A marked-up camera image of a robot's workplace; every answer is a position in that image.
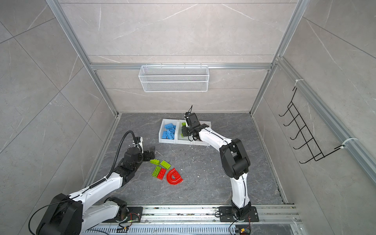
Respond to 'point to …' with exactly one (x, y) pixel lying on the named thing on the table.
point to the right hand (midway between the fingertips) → (185, 128)
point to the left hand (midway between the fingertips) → (147, 144)
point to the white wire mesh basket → (174, 78)
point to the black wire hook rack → (304, 134)
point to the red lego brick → (161, 174)
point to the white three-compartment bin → (178, 138)
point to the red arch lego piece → (178, 179)
